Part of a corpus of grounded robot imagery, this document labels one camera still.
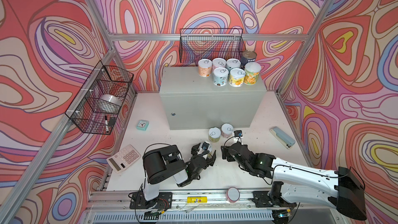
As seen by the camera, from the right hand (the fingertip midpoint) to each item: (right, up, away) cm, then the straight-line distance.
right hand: (229, 150), depth 80 cm
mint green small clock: (-53, +11, +18) cm, 57 cm away
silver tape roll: (-58, +24, -10) cm, 63 cm away
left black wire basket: (-64, +22, -9) cm, 69 cm away
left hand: (-10, -1, +8) cm, 12 cm away
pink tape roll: (0, -18, -10) cm, 20 cm away
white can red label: (+1, +9, +12) cm, 15 cm away
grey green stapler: (+34, +4, +9) cm, 36 cm away
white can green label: (-7, +6, +10) cm, 14 cm away
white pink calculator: (-58, -6, +5) cm, 59 cm away
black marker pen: (-60, +15, -8) cm, 62 cm away
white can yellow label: (-13, -2, -4) cm, 14 cm away
